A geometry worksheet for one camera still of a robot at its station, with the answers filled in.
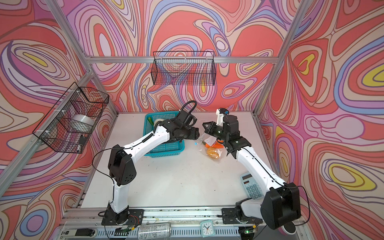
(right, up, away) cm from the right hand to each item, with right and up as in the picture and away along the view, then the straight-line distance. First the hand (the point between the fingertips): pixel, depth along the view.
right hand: (203, 126), depth 78 cm
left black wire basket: (-66, +1, -6) cm, 66 cm away
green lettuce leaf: (-32, +4, +29) cm, 43 cm away
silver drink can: (-23, -46, -13) cm, 53 cm away
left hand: (-3, -4, +8) cm, 9 cm away
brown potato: (+7, -16, +13) cm, 22 cm away
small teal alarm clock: (+1, -48, -9) cm, 49 cm away
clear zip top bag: (+4, -7, +7) cm, 11 cm away
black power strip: (-56, -47, -13) cm, 75 cm away
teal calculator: (+27, -33, +4) cm, 43 cm away
